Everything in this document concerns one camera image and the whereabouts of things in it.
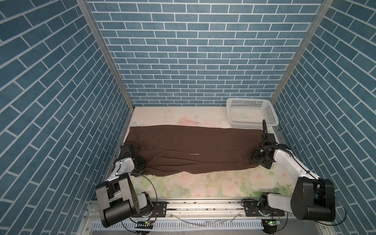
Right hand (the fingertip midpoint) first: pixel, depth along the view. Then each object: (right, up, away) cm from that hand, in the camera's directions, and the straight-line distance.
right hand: (255, 158), depth 87 cm
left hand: (-67, -4, +2) cm, 67 cm away
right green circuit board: (+1, -29, -16) cm, 33 cm away
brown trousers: (-53, +4, +10) cm, 54 cm away
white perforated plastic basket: (+9, +29, +31) cm, 44 cm away
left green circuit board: (-62, -29, -15) cm, 70 cm away
